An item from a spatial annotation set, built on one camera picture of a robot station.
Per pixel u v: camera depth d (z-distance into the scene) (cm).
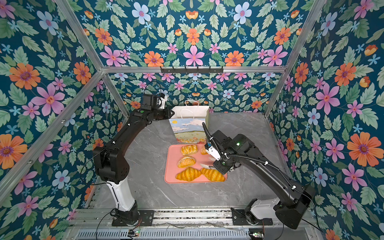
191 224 72
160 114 76
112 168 49
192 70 93
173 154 96
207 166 74
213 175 84
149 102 68
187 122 86
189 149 95
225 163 57
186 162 88
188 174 84
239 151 44
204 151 95
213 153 63
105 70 93
